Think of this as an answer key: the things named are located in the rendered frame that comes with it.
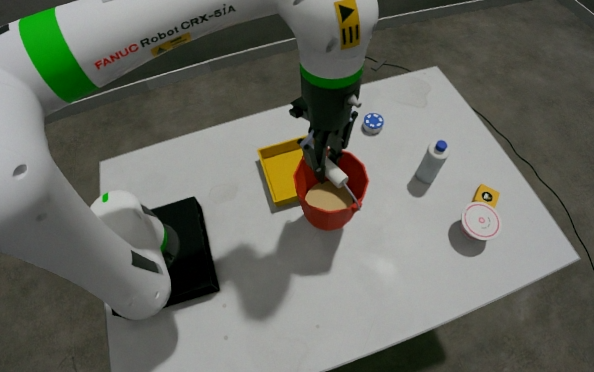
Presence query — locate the yellow rectangular tray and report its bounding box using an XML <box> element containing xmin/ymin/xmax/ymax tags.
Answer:
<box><xmin>257</xmin><ymin>135</ymin><xmax>307</xmax><ymax>207</ymax></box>

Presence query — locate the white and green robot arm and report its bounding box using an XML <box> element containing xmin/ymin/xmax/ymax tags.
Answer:
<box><xmin>0</xmin><ymin>0</ymin><xmax>378</xmax><ymax>320</ymax></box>

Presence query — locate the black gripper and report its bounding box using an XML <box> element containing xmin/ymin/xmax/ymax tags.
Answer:
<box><xmin>297</xmin><ymin>105</ymin><xmax>358</xmax><ymax>184</ymax></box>

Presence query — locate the red pail with white handle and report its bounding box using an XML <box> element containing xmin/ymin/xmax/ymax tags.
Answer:
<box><xmin>293</xmin><ymin>148</ymin><xmax>369</xmax><ymax>231</ymax></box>

